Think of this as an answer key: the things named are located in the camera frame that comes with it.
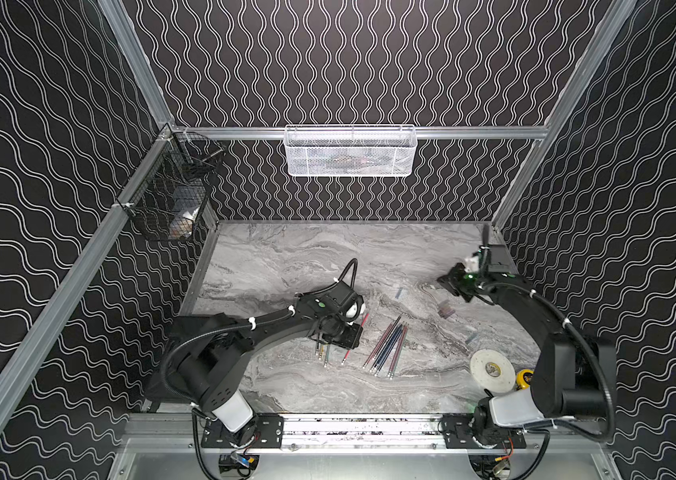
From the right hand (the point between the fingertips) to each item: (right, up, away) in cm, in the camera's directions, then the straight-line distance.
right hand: (439, 277), depth 90 cm
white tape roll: (+13, -26, -5) cm, 30 cm away
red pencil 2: (-19, -20, 0) cm, 28 cm away
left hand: (-24, -17, -7) cm, 30 cm away
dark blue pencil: (-17, -21, -2) cm, 27 cm away
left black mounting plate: (-49, -38, -14) cm, 63 cm away
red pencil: (-12, -20, 0) cm, 23 cm away
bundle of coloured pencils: (-35, -21, -2) cm, 41 cm away
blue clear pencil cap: (-10, -6, +11) cm, 16 cm away
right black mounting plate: (-1, -37, -17) cm, 41 cm away
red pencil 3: (-23, -15, +3) cm, 28 cm away
